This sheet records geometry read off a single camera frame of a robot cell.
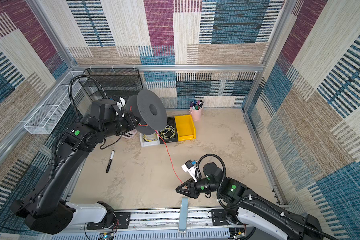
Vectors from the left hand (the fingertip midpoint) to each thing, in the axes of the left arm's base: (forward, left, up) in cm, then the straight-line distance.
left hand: (141, 116), depth 65 cm
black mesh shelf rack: (+47, +23, -15) cm, 54 cm away
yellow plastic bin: (+23, -20, -37) cm, 48 cm away
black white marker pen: (-1, +27, -39) cm, 47 cm away
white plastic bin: (+9, +4, -35) cm, 36 cm away
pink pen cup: (+31, -28, -31) cm, 52 cm away
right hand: (-25, -16, -23) cm, 37 cm away
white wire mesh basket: (+3, +47, -6) cm, 48 cm away
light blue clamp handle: (-30, -17, -38) cm, 52 cm away
